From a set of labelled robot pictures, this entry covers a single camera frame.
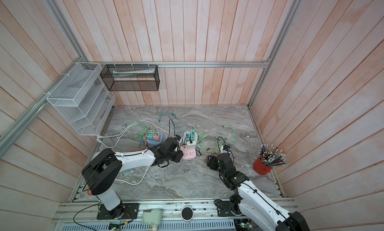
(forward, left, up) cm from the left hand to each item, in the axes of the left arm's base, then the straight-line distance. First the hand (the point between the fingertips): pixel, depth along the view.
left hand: (179, 156), depth 91 cm
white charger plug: (+5, -7, +6) cm, 10 cm away
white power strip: (+12, -6, +5) cm, 14 cm away
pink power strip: (+3, -6, +2) cm, 7 cm away
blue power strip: (+11, +17, +2) cm, 20 cm away
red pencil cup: (-9, -45, +6) cm, 46 cm away
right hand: (-2, -20, +4) cm, 20 cm away
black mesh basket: (+50, +36, +23) cm, 65 cm away
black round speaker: (-30, -5, +3) cm, 31 cm away
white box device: (-32, +11, +3) cm, 34 cm away
